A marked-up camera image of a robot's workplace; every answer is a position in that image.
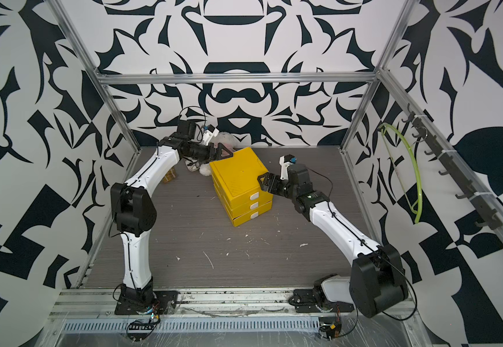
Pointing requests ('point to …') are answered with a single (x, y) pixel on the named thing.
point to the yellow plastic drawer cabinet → (238, 187)
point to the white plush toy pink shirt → (227, 139)
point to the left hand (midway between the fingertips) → (225, 152)
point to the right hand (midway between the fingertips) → (264, 176)
